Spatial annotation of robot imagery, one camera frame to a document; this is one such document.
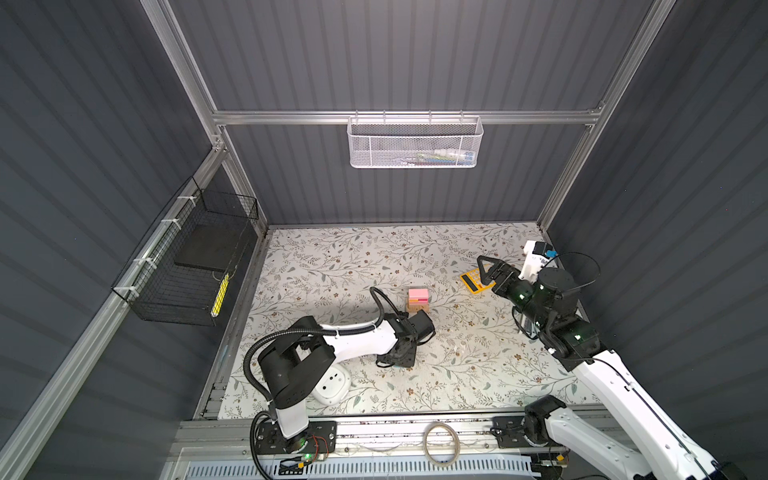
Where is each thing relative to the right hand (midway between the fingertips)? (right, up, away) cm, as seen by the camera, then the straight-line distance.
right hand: (492, 265), depth 70 cm
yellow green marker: (-64, -9, -3) cm, 64 cm away
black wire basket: (-76, -2, +2) cm, 76 cm away
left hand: (-20, -28, +16) cm, 38 cm away
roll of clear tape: (-8, -44, +2) cm, 45 cm away
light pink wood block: (-16, -11, +21) cm, 28 cm away
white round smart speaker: (-39, -33, +9) cm, 52 cm away
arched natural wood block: (-17, -15, +26) cm, 34 cm away
